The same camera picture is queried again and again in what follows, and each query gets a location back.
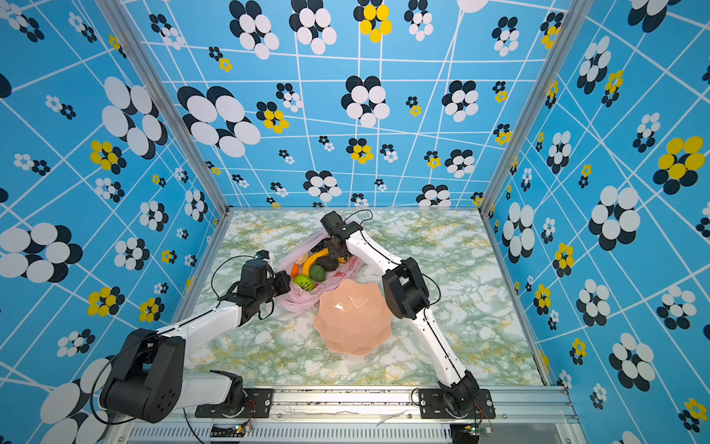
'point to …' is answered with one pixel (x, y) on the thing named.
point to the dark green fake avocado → (317, 273)
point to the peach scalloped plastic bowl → (353, 318)
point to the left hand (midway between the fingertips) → (293, 275)
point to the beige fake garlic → (301, 259)
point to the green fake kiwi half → (304, 282)
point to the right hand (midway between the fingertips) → (343, 249)
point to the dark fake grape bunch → (327, 263)
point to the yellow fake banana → (313, 259)
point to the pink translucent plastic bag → (302, 301)
